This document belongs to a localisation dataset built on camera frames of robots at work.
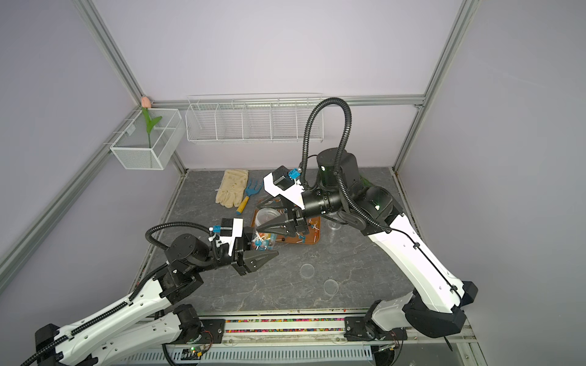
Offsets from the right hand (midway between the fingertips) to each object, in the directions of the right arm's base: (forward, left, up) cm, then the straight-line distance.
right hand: (258, 216), depth 48 cm
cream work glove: (+47, +25, -46) cm, 70 cm away
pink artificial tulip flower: (+53, +52, -13) cm, 75 cm away
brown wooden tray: (+18, -14, -44) cm, 50 cm away
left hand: (-2, -3, -10) cm, 11 cm away
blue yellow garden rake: (+44, +17, -47) cm, 66 cm away
